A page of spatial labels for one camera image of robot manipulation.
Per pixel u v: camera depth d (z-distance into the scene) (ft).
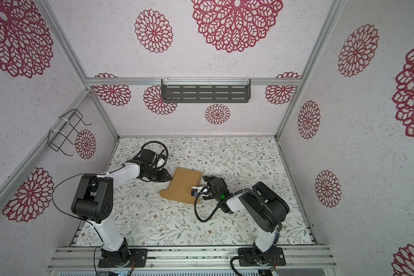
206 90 3.11
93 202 1.62
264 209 1.60
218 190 2.39
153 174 2.67
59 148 2.38
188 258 2.46
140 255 2.45
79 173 1.67
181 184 2.96
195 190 2.70
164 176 2.74
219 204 2.31
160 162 2.93
